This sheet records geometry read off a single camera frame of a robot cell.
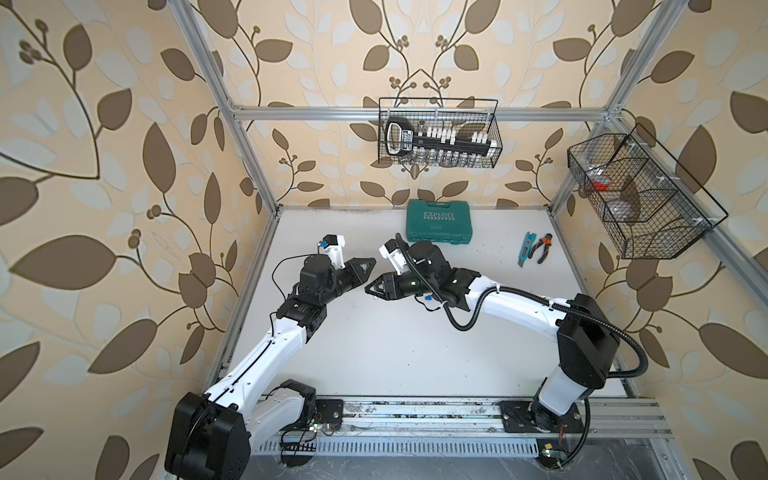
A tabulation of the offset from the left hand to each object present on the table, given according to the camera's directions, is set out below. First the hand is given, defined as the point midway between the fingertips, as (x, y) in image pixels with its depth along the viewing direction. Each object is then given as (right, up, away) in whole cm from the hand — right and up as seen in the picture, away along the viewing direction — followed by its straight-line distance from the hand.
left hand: (371, 258), depth 76 cm
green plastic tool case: (+22, +11, +34) cm, 42 cm away
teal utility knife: (+54, +2, +31) cm, 63 cm away
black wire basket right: (+70, +13, -3) cm, 71 cm away
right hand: (-1, -8, 0) cm, 8 cm away
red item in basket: (+63, +20, +5) cm, 66 cm away
